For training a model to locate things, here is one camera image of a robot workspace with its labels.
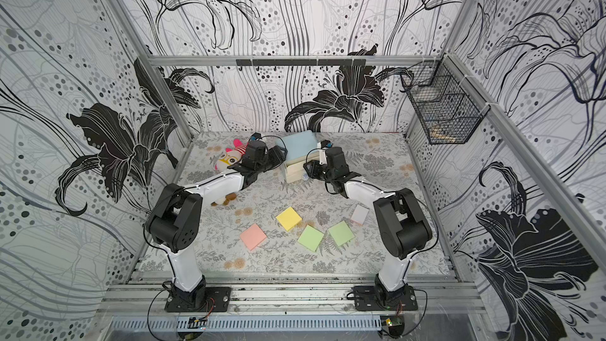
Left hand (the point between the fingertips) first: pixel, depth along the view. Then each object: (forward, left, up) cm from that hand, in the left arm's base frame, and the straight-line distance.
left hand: (286, 155), depth 95 cm
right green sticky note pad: (-26, -23, -13) cm, 37 cm away
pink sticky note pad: (-29, +10, -13) cm, 33 cm away
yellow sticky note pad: (-21, -2, -13) cm, 25 cm away
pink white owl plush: (+3, +25, -6) cm, 25 cm away
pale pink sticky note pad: (-20, -30, -12) cm, 38 cm away
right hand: (-3, -10, 0) cm, 10 cm away
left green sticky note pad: (-29, -11, -13) cm, 33 cm away
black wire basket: (+12, -62, +17) cm, 65 cm away
